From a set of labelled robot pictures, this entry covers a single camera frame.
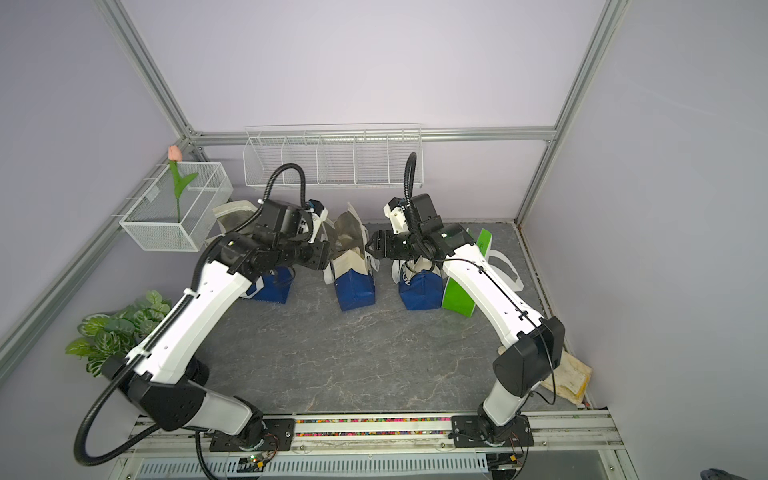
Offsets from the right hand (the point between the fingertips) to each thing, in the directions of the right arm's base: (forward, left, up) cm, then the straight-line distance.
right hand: (375, 245), depth 75 cm
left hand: (-3, +13, +2) cm, 13 cm away
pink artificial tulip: (+20, +56, +4) cm, 60 cm away
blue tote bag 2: (0, +7, -10) cm, 12 cm away
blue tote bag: (-1, -12, -17) cm, 21 cm away
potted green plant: (-22, +57, -3) cm, 61 cm away
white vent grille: (-44, +36, -30) cm, 64 cm away
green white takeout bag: (-4, -24, -21) cm, 32 cm away
